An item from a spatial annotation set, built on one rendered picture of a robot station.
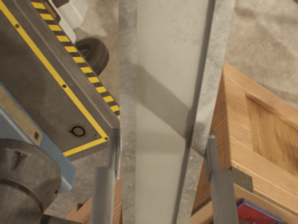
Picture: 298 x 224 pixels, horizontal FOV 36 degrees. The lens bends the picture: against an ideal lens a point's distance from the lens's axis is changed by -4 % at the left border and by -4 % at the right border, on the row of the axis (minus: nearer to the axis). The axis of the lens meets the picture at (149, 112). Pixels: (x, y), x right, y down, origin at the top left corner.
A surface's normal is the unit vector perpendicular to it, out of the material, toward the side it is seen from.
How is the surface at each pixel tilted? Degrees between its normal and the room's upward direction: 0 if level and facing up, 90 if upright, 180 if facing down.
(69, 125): 0
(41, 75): 0
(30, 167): 70
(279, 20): 0
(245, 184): 90
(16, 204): 90
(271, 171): 90
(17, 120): 90
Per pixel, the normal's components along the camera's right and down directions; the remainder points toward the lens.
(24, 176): 0.50, -0.36
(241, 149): 0.56, -0.61
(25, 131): 0.87, -0.34
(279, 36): -0.07, 0.64
